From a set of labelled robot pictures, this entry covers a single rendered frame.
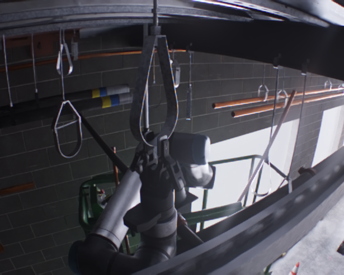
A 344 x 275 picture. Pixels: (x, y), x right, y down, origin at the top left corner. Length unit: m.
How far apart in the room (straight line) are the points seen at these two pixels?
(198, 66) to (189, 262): 2.69
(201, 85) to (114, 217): 2.39
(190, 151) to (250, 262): 0.74
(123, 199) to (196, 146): 0.36
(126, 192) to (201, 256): 0.54
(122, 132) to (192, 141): 1.67
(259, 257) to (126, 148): 2.46
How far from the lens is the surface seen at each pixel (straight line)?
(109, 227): 0.65
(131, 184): 0.77
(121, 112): 2.49
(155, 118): 2.68
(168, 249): 0.62
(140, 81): 0.44
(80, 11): 0.81
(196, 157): 0.94
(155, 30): 0.46
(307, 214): 0.29
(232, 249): 0.28
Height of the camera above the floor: 4.37
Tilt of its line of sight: 23 degrees down
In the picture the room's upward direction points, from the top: 1 degrees clockwise
